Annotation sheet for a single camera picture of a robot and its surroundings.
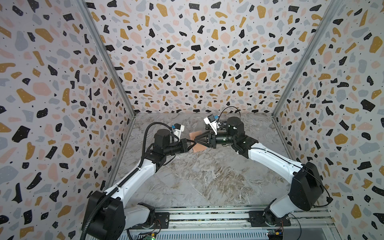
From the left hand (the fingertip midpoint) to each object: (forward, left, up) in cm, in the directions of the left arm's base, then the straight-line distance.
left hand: (198, 141), depth 75 cm
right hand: (-3, +1, +6) cm, 7 cm away
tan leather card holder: (-2, 0, -2) cm, 3 cm away
